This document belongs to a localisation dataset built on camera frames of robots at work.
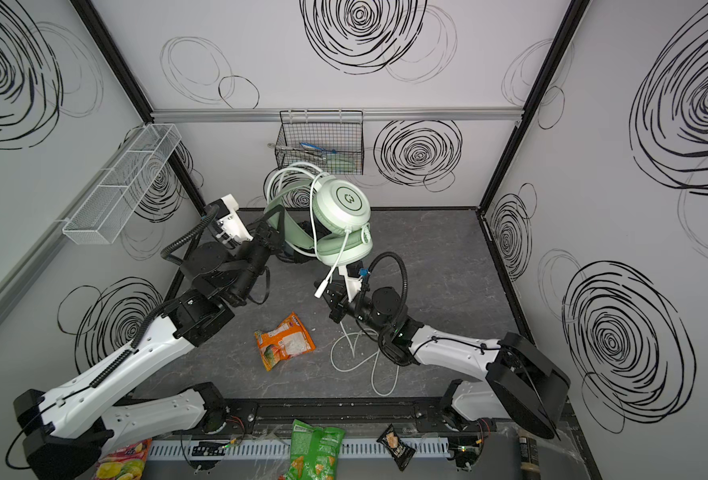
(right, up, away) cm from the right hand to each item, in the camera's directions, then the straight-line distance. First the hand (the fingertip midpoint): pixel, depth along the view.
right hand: (313, 285), depth 69 cm
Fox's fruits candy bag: (-40, -38, -4) cm, 56 cm away
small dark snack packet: (+20, -38, -1) cm, 44 cm away
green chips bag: (+1, -37, -2) cm, 37 cm away
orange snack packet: (-10, -18, +14) cm, 25 cm away
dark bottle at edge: (+49, -38, -2) cm, 62 cm away
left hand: (-4, +17, -10) cm, 20 cm away
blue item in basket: (-4, +39, +22) cm, 45 cm away
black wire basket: (+2, +43, +28) cm, 51 cm away
